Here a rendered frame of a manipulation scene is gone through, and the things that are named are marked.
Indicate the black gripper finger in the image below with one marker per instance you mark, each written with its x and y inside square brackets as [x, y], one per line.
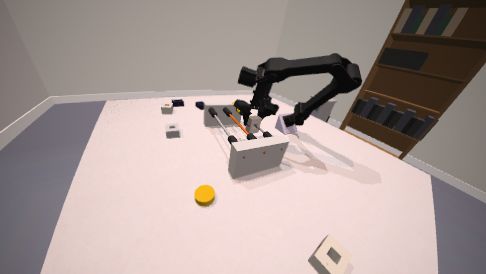
[261, 115]
[246, 117]

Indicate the yellow flat disc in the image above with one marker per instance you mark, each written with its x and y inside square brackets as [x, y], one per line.
[204, 195]

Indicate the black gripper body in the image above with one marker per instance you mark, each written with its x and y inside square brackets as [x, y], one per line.
[242, 105]

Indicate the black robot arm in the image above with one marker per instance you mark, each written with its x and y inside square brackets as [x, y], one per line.
[346, 78]

